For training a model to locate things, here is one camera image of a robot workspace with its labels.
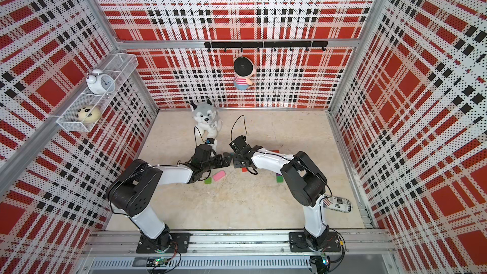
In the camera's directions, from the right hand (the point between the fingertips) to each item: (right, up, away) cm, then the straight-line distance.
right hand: (243, 159), depth 94 cm
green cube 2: (+18, -9, -4) cm, 21 cm away
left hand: (-8, +1, +2) cm, 8 cm away
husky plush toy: (-18, +21, +2) cm, 28 cm away
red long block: (+1, -6, +2) cm, 6 cm away
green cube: (-17, -10, -4) cm, 20 cm away
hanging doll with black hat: (0, +45, -3) cm, 45 cm away
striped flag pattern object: (+42, -17, -14) cm, 47 cm away
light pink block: (-12, -7, -2) cm, 14 cm away
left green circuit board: (-29, -34, -25) cm, 51 cm away
